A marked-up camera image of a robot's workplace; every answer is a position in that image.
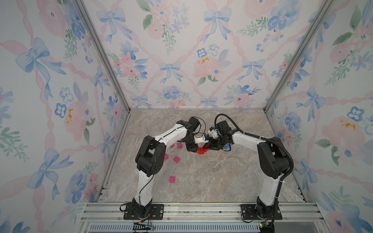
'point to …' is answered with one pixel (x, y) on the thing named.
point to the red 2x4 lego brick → (201, 151)
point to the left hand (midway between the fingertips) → (194, 146)
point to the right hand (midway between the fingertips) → (206, 146)
